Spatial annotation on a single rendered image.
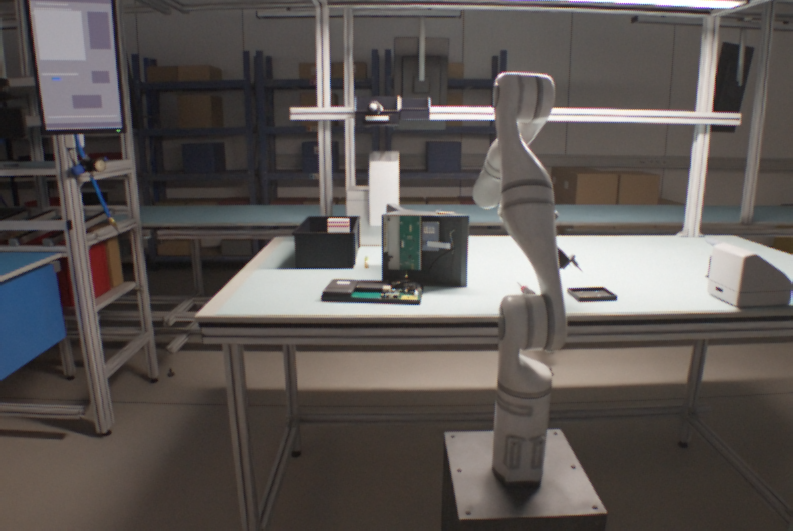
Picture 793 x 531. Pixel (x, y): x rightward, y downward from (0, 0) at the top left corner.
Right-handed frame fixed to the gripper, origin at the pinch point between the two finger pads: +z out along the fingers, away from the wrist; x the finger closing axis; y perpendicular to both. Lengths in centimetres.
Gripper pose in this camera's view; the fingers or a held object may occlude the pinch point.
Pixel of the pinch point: (576, 269)
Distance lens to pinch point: 142.1
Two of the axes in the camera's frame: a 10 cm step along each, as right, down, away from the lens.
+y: -6.8, 7.3, -0.3
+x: 2.6, 2.0, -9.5
